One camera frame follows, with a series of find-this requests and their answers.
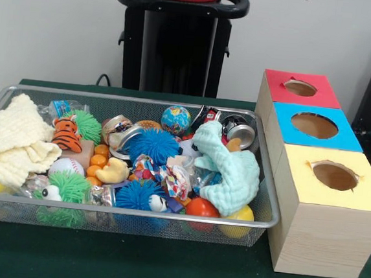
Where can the wooden box with three holes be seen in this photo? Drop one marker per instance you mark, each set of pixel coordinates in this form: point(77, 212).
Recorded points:
point(319, 242)

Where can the silver mesh bin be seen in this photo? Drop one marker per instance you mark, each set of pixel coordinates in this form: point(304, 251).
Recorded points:
point(151, 228)

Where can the globe print ball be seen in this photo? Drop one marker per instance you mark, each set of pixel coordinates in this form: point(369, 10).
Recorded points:
point(175, 120)

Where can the mint green cloth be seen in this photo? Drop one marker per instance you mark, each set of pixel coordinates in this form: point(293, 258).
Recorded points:
point(234, 179)

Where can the yellow duck plush toy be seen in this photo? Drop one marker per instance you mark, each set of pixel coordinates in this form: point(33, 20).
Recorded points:
point(114, 172)

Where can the blue spiky ball with eyes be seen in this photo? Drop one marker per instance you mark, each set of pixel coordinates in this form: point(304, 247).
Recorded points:
point(135, 194)

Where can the orange tiger plush toy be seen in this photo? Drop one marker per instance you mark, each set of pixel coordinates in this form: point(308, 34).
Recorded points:
point(65, 135)

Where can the white baseball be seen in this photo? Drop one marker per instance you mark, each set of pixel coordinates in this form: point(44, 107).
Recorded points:
point(67, 167)

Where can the green spiky ball with eyes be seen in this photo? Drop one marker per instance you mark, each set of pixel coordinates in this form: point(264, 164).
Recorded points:
point(71, 186)

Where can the cream knitted cloth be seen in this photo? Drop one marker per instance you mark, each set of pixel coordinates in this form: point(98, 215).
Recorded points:
point(16, 137)

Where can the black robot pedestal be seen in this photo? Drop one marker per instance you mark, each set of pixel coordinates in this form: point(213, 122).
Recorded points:
point(176, 53)

